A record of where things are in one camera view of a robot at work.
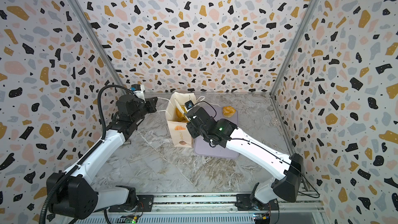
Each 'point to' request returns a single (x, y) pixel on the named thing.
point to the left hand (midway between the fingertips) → (156, 95)
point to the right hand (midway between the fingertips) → (189, 119)
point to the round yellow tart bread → (179, 116)
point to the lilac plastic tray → (203, 148)
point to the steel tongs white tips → (181, 108)
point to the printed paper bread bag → (182, 132)
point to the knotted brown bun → (228, 111)
